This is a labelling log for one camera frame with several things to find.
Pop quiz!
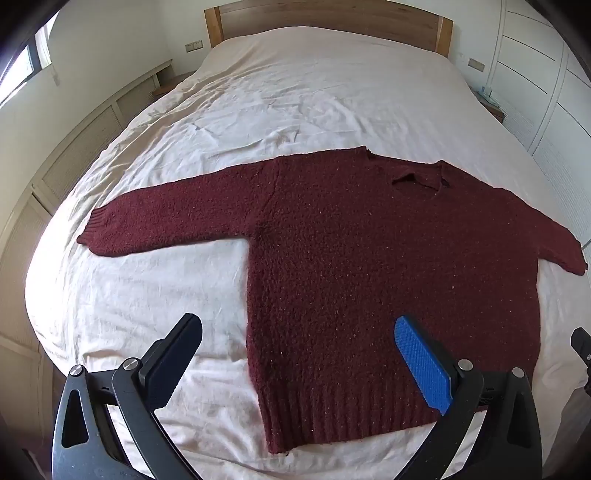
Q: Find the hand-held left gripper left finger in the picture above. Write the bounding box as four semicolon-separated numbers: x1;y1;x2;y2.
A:
50;313;204;480

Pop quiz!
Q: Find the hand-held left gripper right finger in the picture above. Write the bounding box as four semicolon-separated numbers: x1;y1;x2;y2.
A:
392;316;543;480

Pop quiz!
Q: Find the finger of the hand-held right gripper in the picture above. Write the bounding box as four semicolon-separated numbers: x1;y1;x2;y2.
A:
571;327;591;395

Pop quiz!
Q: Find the dark red knit sweater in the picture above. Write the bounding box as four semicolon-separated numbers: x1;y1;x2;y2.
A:
76;146;588;457

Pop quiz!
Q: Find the wooden nightstand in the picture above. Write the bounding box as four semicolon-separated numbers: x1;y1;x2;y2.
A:
473;90;506;123

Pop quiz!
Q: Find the white louvered wardrobe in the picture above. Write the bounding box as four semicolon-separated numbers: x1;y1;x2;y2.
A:
480;0;591;222

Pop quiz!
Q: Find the bed with white sheet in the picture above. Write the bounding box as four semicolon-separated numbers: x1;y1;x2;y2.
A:
25;25;591;480

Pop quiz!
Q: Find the window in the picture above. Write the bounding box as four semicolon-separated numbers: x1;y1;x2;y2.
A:
0;11;61;109

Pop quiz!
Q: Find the wooden headboard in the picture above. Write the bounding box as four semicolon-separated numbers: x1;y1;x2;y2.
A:
204;0;454;58

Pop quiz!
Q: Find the beige low wall cabinet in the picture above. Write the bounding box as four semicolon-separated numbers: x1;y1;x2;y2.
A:
0;60;174;462

